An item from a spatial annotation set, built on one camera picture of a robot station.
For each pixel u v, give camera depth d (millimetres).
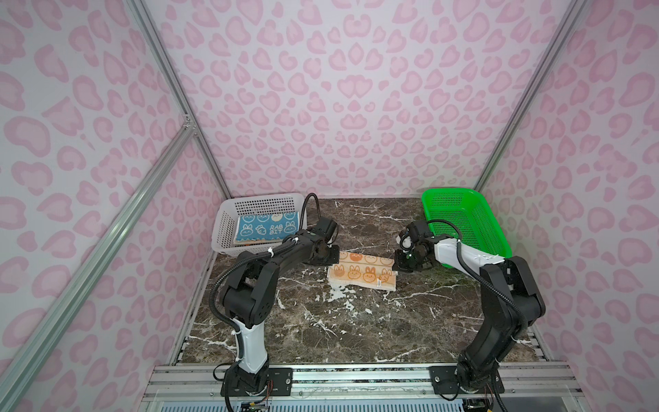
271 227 1064
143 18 694
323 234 762
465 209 1136
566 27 717
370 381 750
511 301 476
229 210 1054
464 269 510
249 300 496
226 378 679
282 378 734
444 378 735
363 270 930
